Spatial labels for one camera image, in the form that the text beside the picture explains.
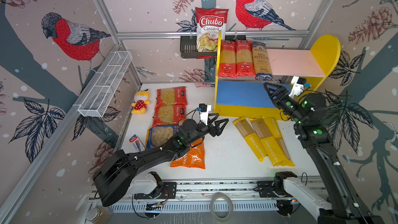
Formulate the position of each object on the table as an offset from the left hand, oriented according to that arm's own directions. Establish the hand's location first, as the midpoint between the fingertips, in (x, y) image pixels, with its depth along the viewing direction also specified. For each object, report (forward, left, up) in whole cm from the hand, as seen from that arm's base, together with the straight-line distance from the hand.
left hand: (224, 119), depth 69 cm
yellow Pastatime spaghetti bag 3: (-3, -34, -24) cm, 42 cm away
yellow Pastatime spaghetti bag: (+10, -16, -25) cm, 32 cm away
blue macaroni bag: (+4, +37, -25) cm, 45 cm away
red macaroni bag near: (+19, +32, -24) cm, 45 cm away
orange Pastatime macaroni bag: (-10, +14, -22) cm, 28 cm away
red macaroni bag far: (+34, +31, -23) cm, 51 cm away
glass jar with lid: (-33, +52, -18) cm, 64 cm away
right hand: (+7, -15, +13) cm, 21 cm away
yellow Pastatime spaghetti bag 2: (0, -28, -24) cm, 37 cm away
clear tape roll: (-26, +1, -27) cm, 37 cm away
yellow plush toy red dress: (+29, +52, -21) cm, 63 cm away
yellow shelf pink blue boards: (+19, -18, -9) cm, 28 cm away
